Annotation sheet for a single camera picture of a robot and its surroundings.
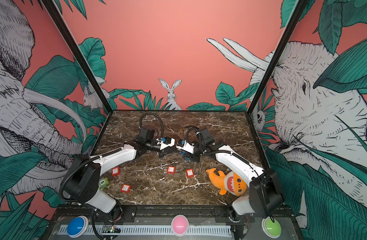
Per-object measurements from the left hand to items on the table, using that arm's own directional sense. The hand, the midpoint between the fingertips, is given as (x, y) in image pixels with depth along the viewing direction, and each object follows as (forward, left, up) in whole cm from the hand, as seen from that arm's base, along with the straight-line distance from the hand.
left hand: (179, 148), depth 78 cm
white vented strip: (-34, +14, -18) cm, 40 cm away
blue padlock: (+2, -5, -17) cm, 18 cm away
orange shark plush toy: (-16, -28, -10) cm, 33 cm away
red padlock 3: (-14, +30, -16) cm, 37 cm away
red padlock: (-5, +5, -17) cm, 18 cm away
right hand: (0, -2, -3) cm, 4 cm away
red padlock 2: (-7, -6, -18) cm, 20 cm away
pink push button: (-33, 0, -15) cm, 36 cm away
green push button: (-36, -44, -16) cm, 59 cm away
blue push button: (-31, +48, -16) cm, 60 cm away
